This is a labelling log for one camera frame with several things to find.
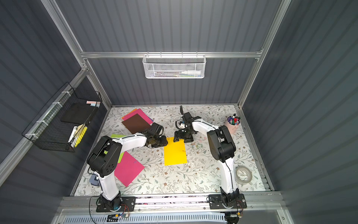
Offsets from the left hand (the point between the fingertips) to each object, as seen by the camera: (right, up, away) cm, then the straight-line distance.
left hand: (165, 143), depth 96 cm
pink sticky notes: (-44, +27, -10) cm, 52 cm away
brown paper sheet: (-25, +13, +13) cm, 31 cm away
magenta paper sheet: (-22, +20, +21) cm, 37 cm away
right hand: (+11, +1, +1) cm, 11 cm away
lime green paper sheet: (-40, +4, +8) cm, 41 cm away
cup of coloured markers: (+47, +14, -2) cm, 49 cm away
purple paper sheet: (-15, +18, +17) cm, 29 cm away
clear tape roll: (+49, -17, -12) cm, 53 cm away
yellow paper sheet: (+7, -6, -3) cm, 10 cm away
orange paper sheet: (-33, +22, +20) cm, 44 cm away
